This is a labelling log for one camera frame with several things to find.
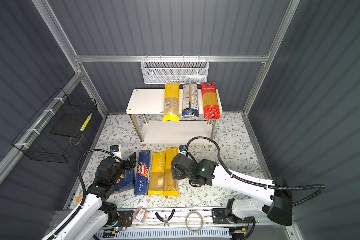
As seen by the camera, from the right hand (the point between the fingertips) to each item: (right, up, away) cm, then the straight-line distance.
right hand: (179, 169), depth 74 cm
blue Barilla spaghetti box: (-22, -5, +12) cm, 25 cm away
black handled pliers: (-7, -25, -1) cm, 26 cm away
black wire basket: (-61, +18, -3) cm, 64 cm away
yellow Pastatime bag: (-13, -7, +10) cm, 18 cm away
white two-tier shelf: (-19, +35, +5) cm, 40 cm away
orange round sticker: (-55, -18, +6) cm, 58 cm away
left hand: (-29, +7, +7) cm, 31 cm away
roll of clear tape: (+11, -25, -3) cm, 27 cm away
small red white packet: (-19, -22, -1) cm, 29 cm away
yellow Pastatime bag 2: (-5, -11, +7) cm, 14 cm away
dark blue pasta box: (-28, -7, +5) cm, 30 cm away
